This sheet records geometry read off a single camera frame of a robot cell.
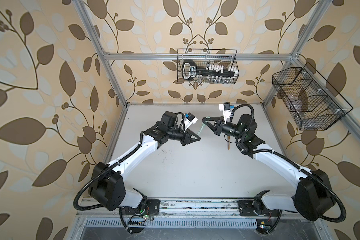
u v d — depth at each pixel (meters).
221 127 0.63
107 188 0.41
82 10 0.72
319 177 0.42
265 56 0.96
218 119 0.66
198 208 0.75
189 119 0.67
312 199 0.41
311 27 0.77
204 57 0.90
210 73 0.83
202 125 0.70
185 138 0.65
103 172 0.41
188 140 0.65
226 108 0.63
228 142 0.69
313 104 0.73
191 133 0.72
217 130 0.64
